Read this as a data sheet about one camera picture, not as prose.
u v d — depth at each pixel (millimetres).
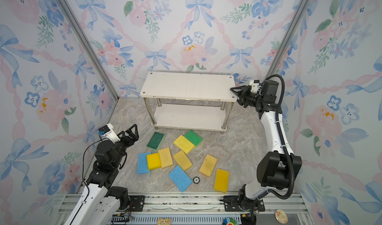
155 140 950
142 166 842
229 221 688
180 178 798
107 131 625
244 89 693
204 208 733
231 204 732
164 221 688
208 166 855
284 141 455
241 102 708
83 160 586
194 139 953
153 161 859
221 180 818
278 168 435
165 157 879
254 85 727
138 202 750
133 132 676
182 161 875
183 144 930
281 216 705
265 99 606
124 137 642
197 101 1174
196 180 816
